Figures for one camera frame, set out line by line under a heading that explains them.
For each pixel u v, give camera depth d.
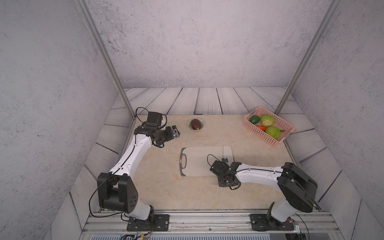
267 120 1.08
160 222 0.73
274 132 0.99
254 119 1.12
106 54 0.87
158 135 0.63
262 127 1.10
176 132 0.76
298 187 0.46
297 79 0.98
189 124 1.10
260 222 0.73
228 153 0.99
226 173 0.63
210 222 0.74
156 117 0.65
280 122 1.10
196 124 1.09
